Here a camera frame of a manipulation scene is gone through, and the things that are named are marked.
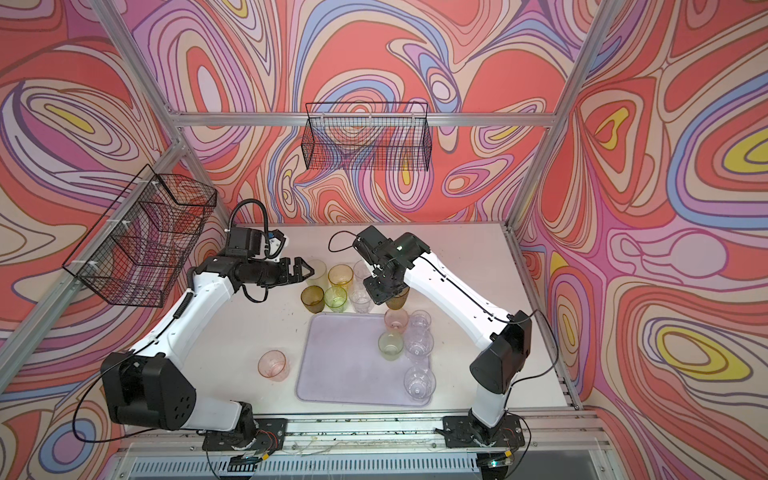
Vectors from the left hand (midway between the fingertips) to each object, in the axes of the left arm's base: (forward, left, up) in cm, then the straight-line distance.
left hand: (305, 273), depth 82 cm
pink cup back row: (-5, -26, -17) cm, 31 cm away
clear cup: (-13, -32, -19) cm, 39 cm away
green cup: (+2, -6, -16) cm, 18 cm away
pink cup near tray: (-19, +10, -19) cm, 28 cm away
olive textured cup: (+2, +1, -16) cm, 17 cm away
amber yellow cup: (+8, -8, -12) cm, 16 cm away
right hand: (-9, -23, +1) cm, 24 cm away
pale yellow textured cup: (+5, -2, -7) cm, 9 cm away
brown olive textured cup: (-8, -26, -2) cm, 27 cm away
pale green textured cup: (-13, -24, -17) cm, 32 cm away
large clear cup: (-24, -32, -19) cm, 44 cm away
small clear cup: (-7, -33, -14) cm, 36 cm away
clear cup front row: (+3, -14, -19) cm, 24 cm away
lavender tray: (-17, -8, -21) cm, 28 cm away
